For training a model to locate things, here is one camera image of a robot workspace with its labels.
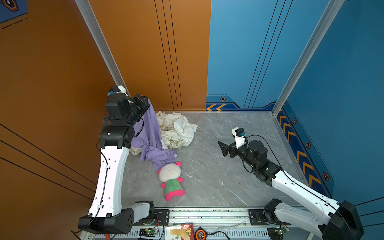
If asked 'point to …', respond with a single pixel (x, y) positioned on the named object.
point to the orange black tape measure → (200, 234)
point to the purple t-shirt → (147, 143)
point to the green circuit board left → (148, 232)
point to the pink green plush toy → (169, 174)
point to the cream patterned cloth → (170, 139)
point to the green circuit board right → (281, 231)
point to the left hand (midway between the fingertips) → (149, 93)
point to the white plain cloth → (182, 126)
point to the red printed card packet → (185, 226)
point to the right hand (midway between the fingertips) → (224, 138)
